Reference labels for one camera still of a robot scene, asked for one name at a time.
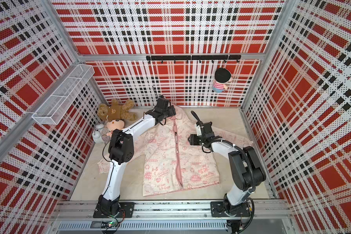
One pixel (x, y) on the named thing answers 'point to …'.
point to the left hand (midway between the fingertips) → (173, 108)
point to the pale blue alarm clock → (99, 134)
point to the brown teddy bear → (116, 111)
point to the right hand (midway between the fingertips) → (193, 138)
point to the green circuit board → (113, 224)
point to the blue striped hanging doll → (222, 76)
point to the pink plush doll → (111, 125)
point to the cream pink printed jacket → (182, 155)
